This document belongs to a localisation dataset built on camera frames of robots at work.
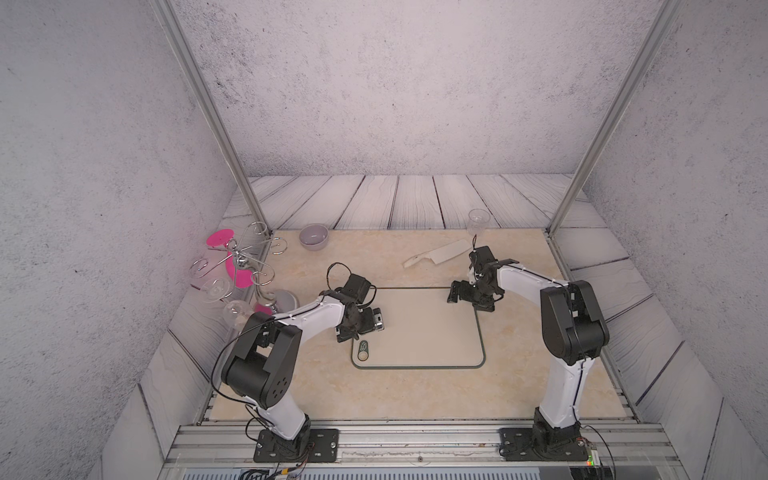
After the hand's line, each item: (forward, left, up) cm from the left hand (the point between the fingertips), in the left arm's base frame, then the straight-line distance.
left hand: (375, 330), depth 92 cm
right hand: (+9, -28, +1) cm, 29 cm away
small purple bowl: (+38, +24, +2) cm, 45 cm away
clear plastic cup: (+45, -40, +4) cm, 60 cm away
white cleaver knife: (+31, -24, -1) cm, 39 cm away
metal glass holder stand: (+2, +30, +26) cm, 40 cm away
